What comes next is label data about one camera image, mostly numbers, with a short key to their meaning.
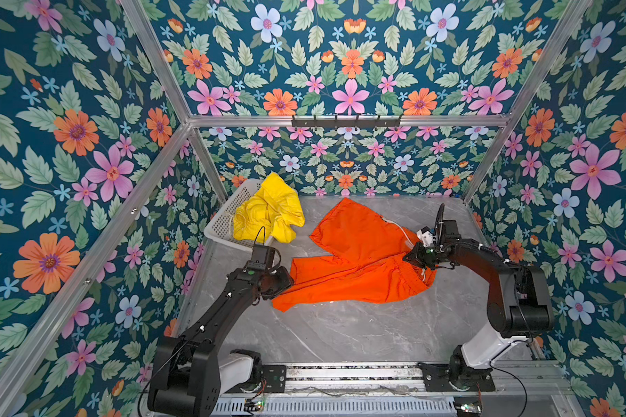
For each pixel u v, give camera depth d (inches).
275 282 30.2
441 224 30.5
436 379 28.9
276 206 41.9
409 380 29.5
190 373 15.7
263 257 26.6
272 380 29.0
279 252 28.4
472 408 27.6
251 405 28.2
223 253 39.9
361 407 30.1
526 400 26.1
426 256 32.5
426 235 34.9
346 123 37.0
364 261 38.6
